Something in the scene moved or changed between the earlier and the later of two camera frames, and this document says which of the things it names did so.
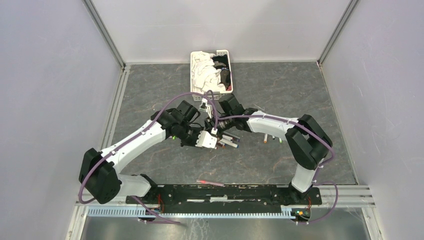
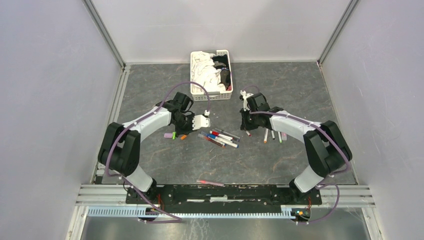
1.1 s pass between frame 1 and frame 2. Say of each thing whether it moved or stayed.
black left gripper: moved
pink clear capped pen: stayed
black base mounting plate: stayed
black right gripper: moved
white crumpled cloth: stayed
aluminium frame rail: stayed
